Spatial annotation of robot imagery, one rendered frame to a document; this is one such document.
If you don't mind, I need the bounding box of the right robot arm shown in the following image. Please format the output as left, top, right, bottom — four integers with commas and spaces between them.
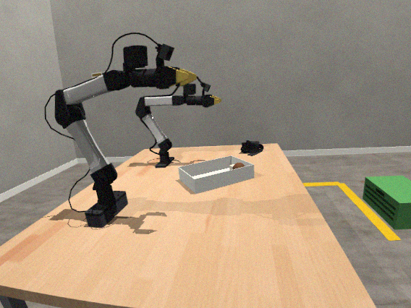
55, 44, 174, 216

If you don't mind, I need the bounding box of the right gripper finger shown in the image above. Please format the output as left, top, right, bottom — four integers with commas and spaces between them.
176, 70, 189, 84
179, 68, 197, 86

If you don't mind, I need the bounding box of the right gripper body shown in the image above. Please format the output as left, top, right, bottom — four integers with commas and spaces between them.
145, 66, 179, 89

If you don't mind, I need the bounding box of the brown ball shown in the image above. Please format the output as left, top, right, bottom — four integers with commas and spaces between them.
233, 163, 245, 169

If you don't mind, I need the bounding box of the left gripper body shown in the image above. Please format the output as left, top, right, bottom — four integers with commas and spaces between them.
195, 95, 214, 108

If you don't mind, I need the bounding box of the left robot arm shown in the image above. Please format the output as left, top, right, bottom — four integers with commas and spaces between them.
135, 84, 196, 168

